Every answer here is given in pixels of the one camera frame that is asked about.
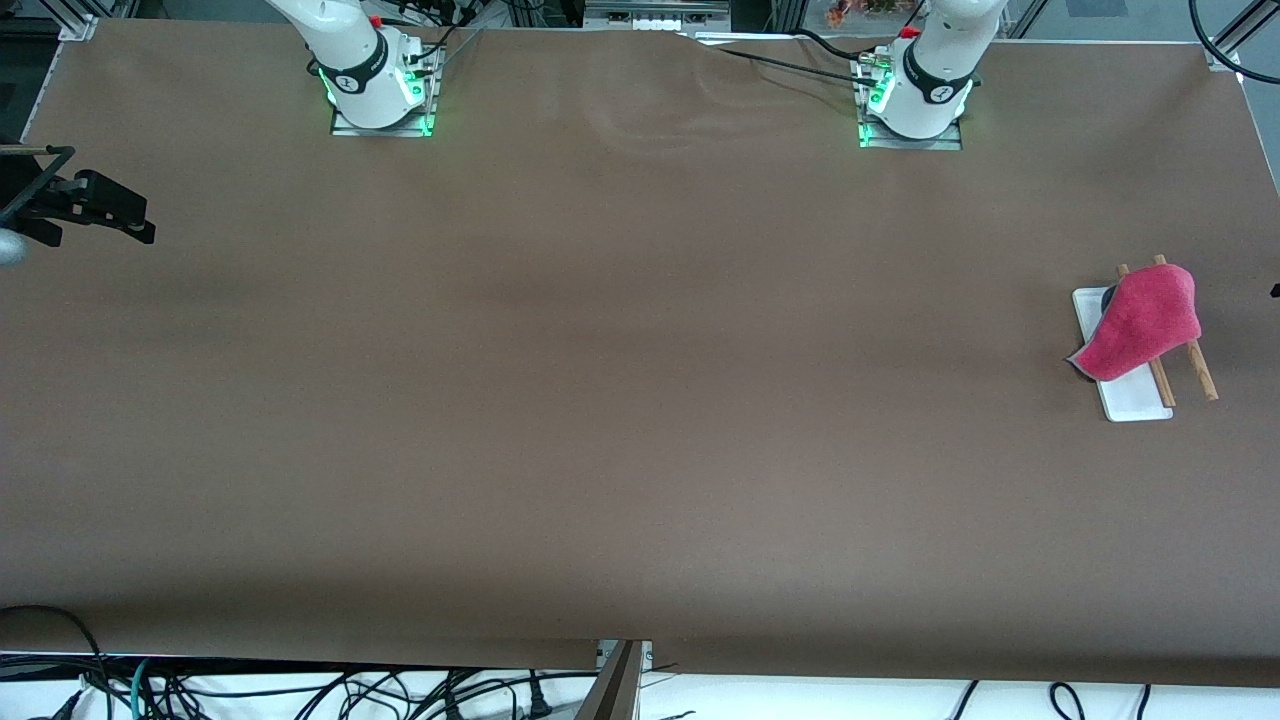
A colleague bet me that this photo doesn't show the tangled black floor cables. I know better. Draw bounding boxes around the tangled black floor cables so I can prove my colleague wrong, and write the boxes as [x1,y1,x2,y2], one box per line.
[40,668,601,720]

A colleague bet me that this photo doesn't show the thick black floor cable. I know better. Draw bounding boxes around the thick black floor cable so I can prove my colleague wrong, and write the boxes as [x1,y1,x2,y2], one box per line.
[0,604,109,720]

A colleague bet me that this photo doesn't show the pink fluffy towel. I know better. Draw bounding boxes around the pink fluffy towel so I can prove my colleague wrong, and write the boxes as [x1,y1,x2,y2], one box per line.
[1065,262,1203,383]

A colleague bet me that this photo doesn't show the aluminium frame corner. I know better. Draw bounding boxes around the aluminium frame corner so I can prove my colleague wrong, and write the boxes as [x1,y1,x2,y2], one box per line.
[1205,0,1280,71]
[55,0,101,41]

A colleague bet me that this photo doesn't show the short black table cable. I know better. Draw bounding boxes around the short black table cable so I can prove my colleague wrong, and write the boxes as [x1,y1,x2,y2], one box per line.
[793,28,886,63]

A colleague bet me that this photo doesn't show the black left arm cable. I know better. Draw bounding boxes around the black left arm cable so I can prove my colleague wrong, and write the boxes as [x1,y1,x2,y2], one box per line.
[1189,0,1280,87]

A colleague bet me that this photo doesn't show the silver socket strip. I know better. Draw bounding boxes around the silver socket strip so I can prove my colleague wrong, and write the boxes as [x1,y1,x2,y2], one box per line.
[583,0,733,29]

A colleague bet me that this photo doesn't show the long black table cable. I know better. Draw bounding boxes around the long black table cable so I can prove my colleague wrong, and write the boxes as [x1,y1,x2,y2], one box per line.
[683,32,881,89]

